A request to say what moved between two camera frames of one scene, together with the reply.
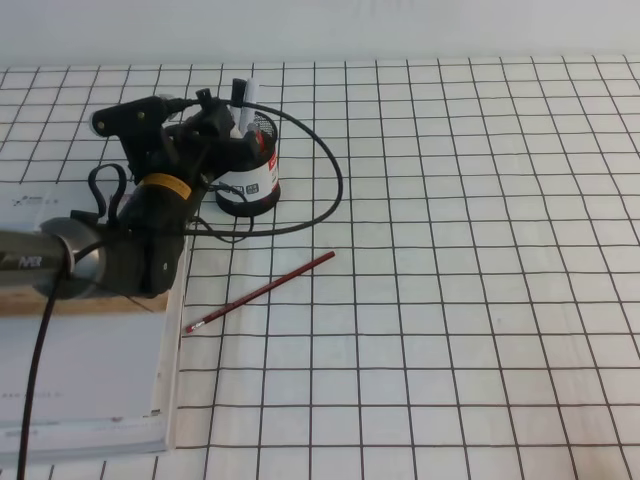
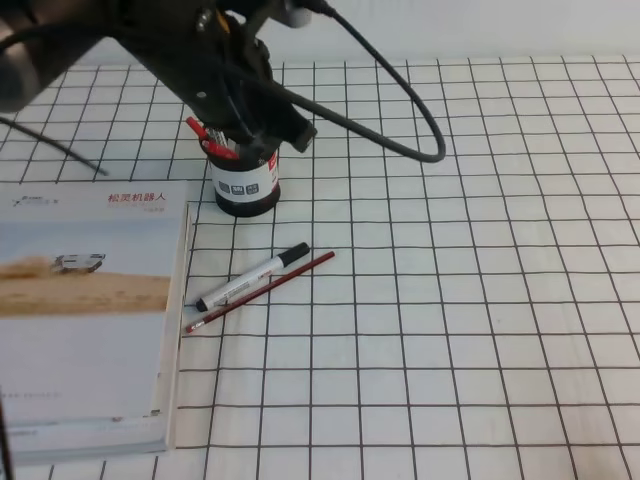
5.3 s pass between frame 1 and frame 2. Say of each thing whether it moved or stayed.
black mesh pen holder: stayed
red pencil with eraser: stayed
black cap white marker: moved
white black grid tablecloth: stayed
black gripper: moved
